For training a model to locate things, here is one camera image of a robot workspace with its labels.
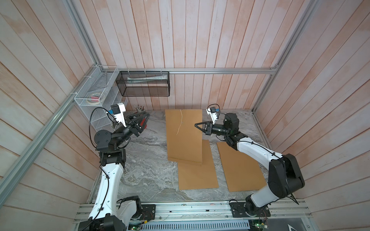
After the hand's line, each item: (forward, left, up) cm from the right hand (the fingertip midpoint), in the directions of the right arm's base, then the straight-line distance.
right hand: (195, 125), depth 78 cm
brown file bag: (-19, -3, -25) cm, 32 cm away
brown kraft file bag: (-6, +6, -6) cm, 10 cm away
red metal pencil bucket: (+20, +38, -7) cm, 43 cm away
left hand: (-8, +21, +16) cm, 28 cm away
